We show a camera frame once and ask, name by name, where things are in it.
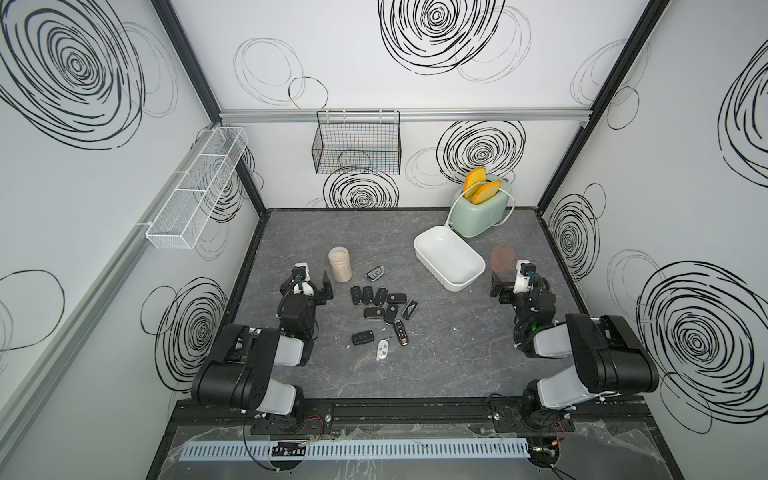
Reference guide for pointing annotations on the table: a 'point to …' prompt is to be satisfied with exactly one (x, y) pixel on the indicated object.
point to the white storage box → (446, 259)
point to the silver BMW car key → (375, 273)
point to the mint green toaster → (469, 220)
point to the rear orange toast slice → (474, 177)
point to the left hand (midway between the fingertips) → (307, 273)
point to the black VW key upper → (396, 298)
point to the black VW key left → (374, 313)
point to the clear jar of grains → (341, 264)
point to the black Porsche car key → (401, 332)
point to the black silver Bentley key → (409, 309)
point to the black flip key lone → (363, 337)
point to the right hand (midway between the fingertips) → (512, 273)
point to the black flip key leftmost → (356, 295)
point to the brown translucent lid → (501, 258)
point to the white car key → (383, 348)
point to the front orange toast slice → (486, 192)
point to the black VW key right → (391, 312)
